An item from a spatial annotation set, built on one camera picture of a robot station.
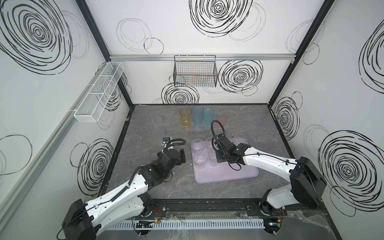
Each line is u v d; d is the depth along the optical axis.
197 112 1.01
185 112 0.99
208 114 1.03
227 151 0.65
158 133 1.05
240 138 0.97
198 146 0.94
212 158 0.79
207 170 0.86
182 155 0.71
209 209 0.75
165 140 0.68
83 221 0.39
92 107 0.73
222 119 1.09
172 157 0.57
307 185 0.42
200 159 0.89
